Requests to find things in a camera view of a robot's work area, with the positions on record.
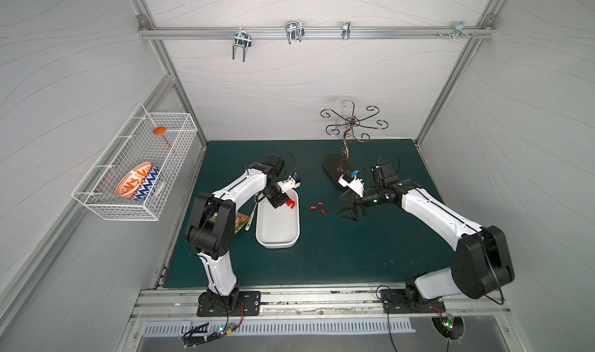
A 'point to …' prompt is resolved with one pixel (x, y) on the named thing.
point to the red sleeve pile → (290, 202)
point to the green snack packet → (240, 220)
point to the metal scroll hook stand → (349, 136)
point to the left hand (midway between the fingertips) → (280, 200)
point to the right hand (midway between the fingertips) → (341, 202)
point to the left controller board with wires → (193, 333)
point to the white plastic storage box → (279, 227)
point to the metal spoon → (249, 220)
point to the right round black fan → (450, 326)
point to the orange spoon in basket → (160, 130)
